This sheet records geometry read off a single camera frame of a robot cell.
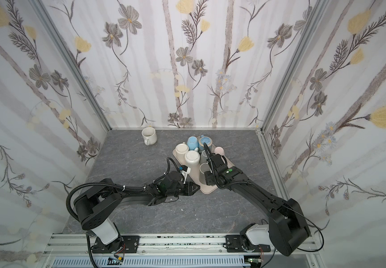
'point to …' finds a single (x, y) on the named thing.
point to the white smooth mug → (181, 148)
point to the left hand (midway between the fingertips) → (201, 187)
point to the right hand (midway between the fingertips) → (213, 174)
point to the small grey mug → (203, 157)
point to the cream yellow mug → (149, 135)
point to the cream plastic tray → (209, 190)
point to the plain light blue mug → (192, 142)
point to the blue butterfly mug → (202, 139)
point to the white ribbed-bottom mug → (192, 158)
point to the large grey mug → (204, 167)
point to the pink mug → (219, 150)
